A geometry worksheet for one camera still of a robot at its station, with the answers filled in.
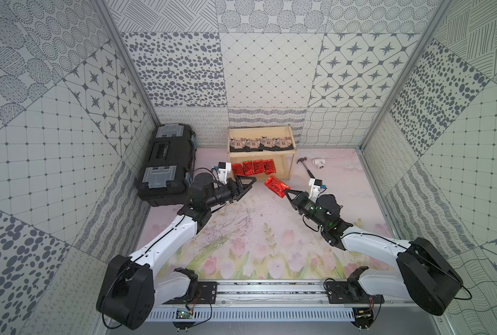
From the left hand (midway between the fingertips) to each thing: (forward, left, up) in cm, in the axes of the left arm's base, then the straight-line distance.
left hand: (253, 179), depth 73 cm
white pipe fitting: (+31, -34, -25) cm, 52 cm away
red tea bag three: (+26, -2, -23) cm, 34 cm away
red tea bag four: (+26, -7, -23) cm, 35 cm away
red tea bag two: (+26, +4, -24) cm, 35 cm away
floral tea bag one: (+24, +8, -6) cm, 26 cm away
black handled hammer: (+35, -26, -27) cm, 51 cm away
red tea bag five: (+3, -9, -9) cm, 13 cm away
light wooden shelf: (+34, -15, -26) cm, 46 cm away
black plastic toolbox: (+18, +39, -10) cm, 44 cm away
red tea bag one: (+24, +10, -24) cm, 36 cm away
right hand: (+2, -12, -10) cm, 16 cm away
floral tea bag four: (+25, -13, -6) cm, 29 cm away
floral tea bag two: (+24, +1, -6) cm, 25 cm away
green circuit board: (-37, +24, -30) cm, 53 cm away
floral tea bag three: (+25, -6, -6) cm, 27 cm away
